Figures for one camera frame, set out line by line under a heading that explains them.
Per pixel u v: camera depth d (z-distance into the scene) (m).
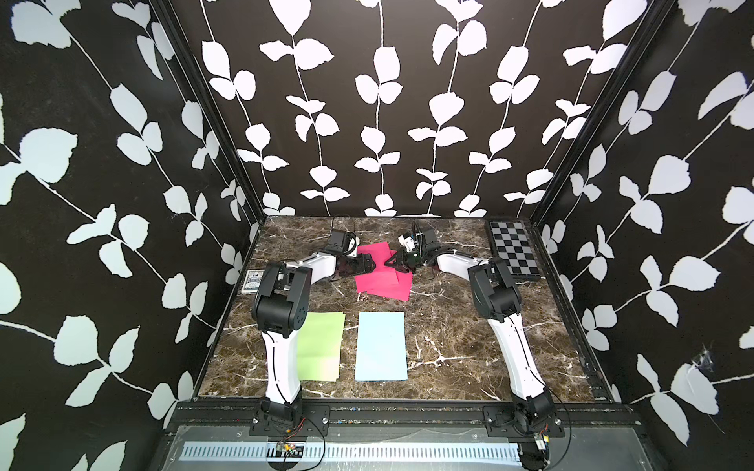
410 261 0.96
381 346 0.88
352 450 0.70
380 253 1.11
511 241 1.11
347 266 0.89
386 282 1.01
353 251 0.92
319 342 0.89
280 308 0.55
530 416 0.65
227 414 0.74
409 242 1.04
